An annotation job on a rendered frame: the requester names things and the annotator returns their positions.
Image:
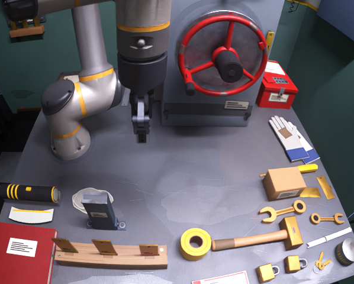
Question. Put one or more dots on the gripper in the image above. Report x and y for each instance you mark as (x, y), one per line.
(143, 71)

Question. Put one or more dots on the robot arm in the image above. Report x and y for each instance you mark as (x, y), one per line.
(91, 44)

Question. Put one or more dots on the grey-blue valve body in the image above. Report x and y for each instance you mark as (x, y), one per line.
(203, 118)

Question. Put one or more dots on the brass tag in rack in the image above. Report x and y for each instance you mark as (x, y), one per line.
(148, 250)
(104, 247)
(66, 245)

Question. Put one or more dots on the red handwheel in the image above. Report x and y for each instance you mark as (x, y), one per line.
(221, 18)

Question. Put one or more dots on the wooden tag rack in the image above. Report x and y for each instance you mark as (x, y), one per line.
(112, 261)

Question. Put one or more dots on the brass plate on valve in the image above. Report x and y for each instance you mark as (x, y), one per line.
(270, 41)

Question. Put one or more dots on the flat brass tag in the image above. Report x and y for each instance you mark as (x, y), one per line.
(325, 187)

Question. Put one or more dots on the white paper sheet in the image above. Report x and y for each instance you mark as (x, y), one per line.
(72, 78)

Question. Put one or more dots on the black knurled hub knob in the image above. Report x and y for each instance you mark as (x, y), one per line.
(228, 66)

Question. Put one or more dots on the black yellow-banded torch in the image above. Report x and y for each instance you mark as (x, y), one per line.
(32, 193)

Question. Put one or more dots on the yellow tape roll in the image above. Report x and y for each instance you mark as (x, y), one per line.
(189, 251)

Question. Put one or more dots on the red metal box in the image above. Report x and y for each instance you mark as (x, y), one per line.
(276, 94)

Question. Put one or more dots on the white curved label yellow stripe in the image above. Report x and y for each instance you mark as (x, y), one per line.
(30, 216)

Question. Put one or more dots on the white glove with tan patch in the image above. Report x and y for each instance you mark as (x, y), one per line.
(288, 136)

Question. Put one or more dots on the cardboard box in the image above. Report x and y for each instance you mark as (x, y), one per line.
(283, 182)

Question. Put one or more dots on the large brass spanner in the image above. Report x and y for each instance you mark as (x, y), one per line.
(283, 211)

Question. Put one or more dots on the yellow screwdriver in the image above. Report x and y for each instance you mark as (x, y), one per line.
(308, 168)

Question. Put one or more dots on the white glove blue cuff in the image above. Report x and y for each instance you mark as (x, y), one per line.
(311, 155)

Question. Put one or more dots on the red and white card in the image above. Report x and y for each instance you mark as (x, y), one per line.
(221, 278)

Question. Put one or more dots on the brass wedge piece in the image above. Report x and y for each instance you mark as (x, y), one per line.
(311, 193)

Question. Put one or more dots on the red book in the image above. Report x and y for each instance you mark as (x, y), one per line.
(17, 260)

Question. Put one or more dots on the brass padlock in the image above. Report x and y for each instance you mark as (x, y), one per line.
(292, 264)
(265, 272)

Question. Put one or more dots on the white yellow-striped fixture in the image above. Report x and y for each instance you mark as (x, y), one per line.
(310, 4)

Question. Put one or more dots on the small brass spanner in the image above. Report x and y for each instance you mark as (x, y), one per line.
(326, 219)

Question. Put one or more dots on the white flat bar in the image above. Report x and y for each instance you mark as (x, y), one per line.
(328, 238)

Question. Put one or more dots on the grey round tin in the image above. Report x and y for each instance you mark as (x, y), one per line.
(350, 250)

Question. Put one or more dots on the blue-grey tag post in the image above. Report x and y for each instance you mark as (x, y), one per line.
(98, 211)

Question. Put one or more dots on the wooden wall shelf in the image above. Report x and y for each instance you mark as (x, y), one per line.
(27, 31)

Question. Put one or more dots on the blue wall cabinet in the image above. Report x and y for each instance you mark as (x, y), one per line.
(342, 17)

